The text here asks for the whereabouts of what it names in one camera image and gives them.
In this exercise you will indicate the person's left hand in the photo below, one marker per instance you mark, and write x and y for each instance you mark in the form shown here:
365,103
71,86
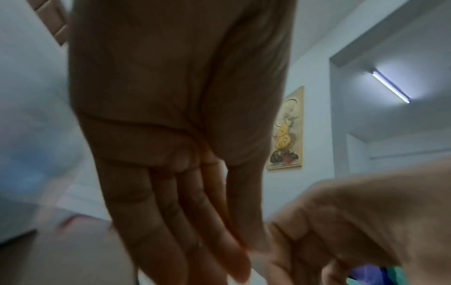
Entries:
176,83

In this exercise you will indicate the person's right hand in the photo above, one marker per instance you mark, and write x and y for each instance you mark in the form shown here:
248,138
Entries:
387,222

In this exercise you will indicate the purple bag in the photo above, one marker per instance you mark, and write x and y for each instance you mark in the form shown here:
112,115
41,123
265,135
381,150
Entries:
366,275

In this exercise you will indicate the white ceiling tube light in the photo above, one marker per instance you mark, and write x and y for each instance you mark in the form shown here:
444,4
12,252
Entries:
391,86

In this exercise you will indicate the brown wooden door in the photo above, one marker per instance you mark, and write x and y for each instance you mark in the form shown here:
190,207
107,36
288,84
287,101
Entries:
53,19

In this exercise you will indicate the gold framed wall picture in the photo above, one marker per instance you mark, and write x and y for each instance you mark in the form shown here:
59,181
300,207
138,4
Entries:
289,130

